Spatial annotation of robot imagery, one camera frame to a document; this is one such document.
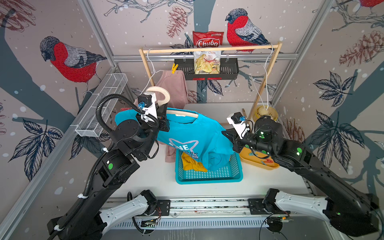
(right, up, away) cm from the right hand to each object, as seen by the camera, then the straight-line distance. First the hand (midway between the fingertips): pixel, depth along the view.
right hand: (223, 130), depth 61 cm
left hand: (-22, +12, -10) cm, 27 cm away
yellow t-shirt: (-15, -22, +25) cm, 37 cm away
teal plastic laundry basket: (+9, -26, +21) cm, 35 cm away
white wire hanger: (+26, +18, +24) cm, 40 cm away
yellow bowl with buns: (+38, +10, +49) cm, 63 cm away
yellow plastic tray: (+12, -10, -8) cm, 17 cm away
